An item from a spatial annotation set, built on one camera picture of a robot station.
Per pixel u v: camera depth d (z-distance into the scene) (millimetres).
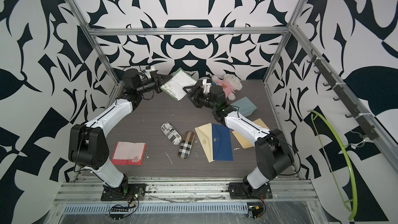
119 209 727
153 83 728
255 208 715
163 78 758
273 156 445
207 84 760
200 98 711
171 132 906
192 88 800
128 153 870
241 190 743
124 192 670
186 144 861
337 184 581
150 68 792
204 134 928
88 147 460
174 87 775
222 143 870
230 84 1069
